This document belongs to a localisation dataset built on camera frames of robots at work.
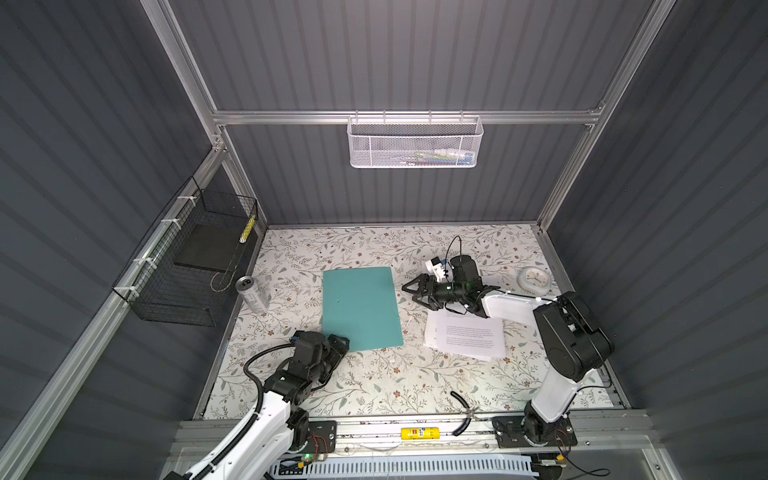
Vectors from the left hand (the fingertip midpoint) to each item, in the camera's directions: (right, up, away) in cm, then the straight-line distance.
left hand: (345, 348), depth 85 cm
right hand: (+19, +15, +2) cm, 24 cm away
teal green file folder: (+3, +10, +14) cm, 17 cm away
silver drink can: (-28, +14, +4) cm, 32 cm away
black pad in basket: (-35, +29, -8) cm, 46 cm away
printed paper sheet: (+35, +2, +6) cm, 36 cm away
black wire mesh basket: (-37, +23, -13) cm, 46 cm away
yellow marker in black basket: (-27, +34, -3) cm, 43 cm away
